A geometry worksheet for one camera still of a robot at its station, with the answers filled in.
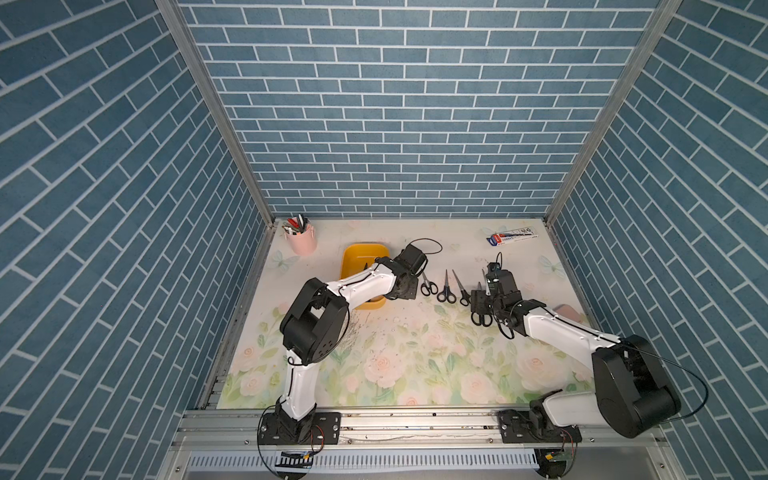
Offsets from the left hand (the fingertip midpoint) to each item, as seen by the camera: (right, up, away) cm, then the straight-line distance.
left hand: (411, 293), depth 95 cm
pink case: (+50, -6, -1) cm, 50 cm away
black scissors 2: (+12, -1, +4) cm, 13 cm away
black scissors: (+6, +1, +7) cm, 9 cm away
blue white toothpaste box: (+40, +19, +21) cm, 49 cm away
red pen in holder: (-42, +23, +12) cm, 50 cm away
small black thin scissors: (+18, -2, +4) cm, 19 cm away
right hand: (+23, -1, -3) cm, 23 cm away
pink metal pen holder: (-38, +16, +11) cm, 43 cm away
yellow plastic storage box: (-18, +11, +11) cm, 24 cm away
